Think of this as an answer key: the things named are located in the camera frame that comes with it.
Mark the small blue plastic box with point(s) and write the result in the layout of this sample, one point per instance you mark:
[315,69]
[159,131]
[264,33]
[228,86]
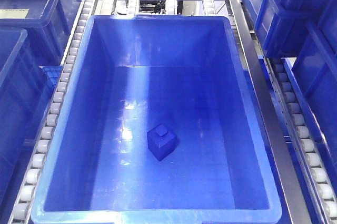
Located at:
[160,145]

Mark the large open blue bin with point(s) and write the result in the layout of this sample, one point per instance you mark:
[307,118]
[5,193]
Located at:
[92,155]

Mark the row of blue bins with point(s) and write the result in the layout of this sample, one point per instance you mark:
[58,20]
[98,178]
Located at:
[15,89]

